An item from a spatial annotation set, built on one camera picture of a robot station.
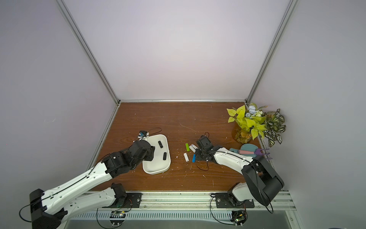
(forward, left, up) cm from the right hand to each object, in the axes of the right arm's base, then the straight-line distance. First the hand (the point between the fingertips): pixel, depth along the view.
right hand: (198, 152), depth 89 cm
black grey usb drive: (-2, +22, -2) cm, 22 cm away
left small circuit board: (-35, +43, -5) cm, 55 cm away
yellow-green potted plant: (+8, -27, +22) cm, 36 cm away
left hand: (-4, +25, +14) cm, 29 cm away
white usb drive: (+4, +3, -1) cm, 5 cm away
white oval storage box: (-6, +23, -2) cm, 24 cm away
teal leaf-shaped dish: (+5, -34, -2) cm, 35 cm away
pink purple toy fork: (+2, -39, -3) cm, 40 cm away
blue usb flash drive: (-4, +3, -2) cm, 6 cm away
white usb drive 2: (-3, +8, -1) cm, 9 cm away
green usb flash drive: (+4, +7, -1) cm, 8 cm away
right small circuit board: (-32, -20, -4) cm, 38 cm away
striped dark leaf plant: (+9, -42, +21) cm, 48 cm away
